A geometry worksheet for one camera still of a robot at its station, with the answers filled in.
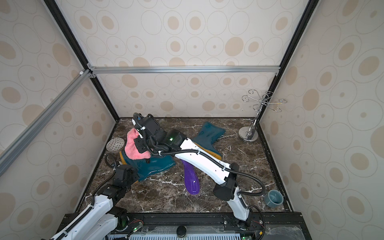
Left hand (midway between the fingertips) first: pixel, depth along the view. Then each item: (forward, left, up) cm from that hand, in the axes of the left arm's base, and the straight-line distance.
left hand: (139, 170), depth 85 cm
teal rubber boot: (+4, -2, -3) cm, 5 cm away
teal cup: (-13, -75, -5) cm, 76 cm away
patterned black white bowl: (+20, +22, -4) cm, 30 cm away
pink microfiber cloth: (-1, -3, +25) cm, 26 cm away
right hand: (+5, -9, +25) cm, 27 cm away
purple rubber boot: (-5, -30, +1) cm, 31 cm away
